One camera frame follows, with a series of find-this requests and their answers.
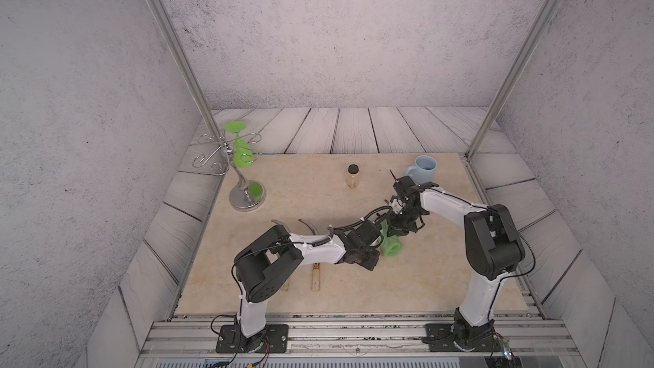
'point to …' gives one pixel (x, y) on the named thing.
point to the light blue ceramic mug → (424, 169)
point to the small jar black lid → (352, 175)
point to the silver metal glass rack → (247, 195)
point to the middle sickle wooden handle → (316, 278)
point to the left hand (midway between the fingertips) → (380, 264)
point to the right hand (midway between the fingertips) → (391, 232)
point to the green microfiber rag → (390, 245)
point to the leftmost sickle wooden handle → (285, 284)
